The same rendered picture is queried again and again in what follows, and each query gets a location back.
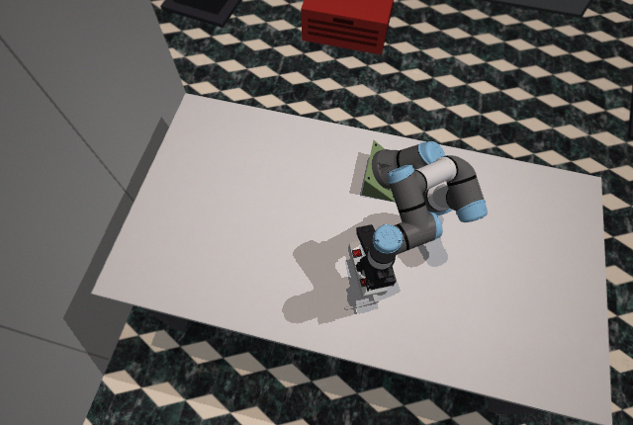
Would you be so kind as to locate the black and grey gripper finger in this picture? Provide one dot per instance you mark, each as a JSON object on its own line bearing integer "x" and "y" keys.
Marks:
{"x": 358, "y": 267}

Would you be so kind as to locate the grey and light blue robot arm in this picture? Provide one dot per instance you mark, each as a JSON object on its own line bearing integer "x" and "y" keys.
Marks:
{"x": 424, "y": 191}

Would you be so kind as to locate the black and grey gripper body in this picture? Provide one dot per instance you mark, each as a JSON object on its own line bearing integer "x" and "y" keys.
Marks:
{"x": 373, "y": 278}

